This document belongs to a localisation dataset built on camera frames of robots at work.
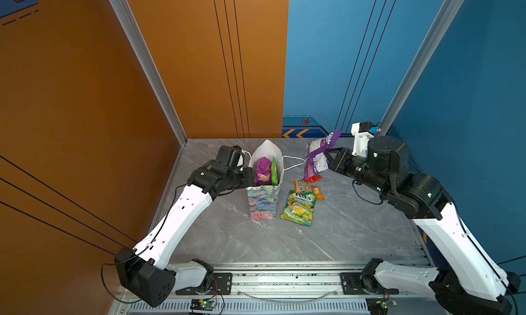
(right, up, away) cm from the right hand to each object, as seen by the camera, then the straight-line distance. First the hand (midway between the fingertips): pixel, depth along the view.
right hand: (320, 151), depth 58 cm
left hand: (-20, -8, +17) cm, 28 cm away
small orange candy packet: (+8, -18, +38) cm, 43 cm away
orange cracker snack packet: (+1, -15, +38) cm, 41 cm away
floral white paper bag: (-17, -18, +19) cm, 31 cm away
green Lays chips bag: (-13, -8, +23) cm, 27 cm away
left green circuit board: (-38, -53, +13) cm, 66 cm away
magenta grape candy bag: (-17, -8, +24) cm, 30 cm away
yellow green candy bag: (-2, -24, +31) cm, 39 cm away
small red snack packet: (+7, -12, +42) cm, 44 cm away
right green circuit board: (+25, -52, +11) cm, 59 cm away
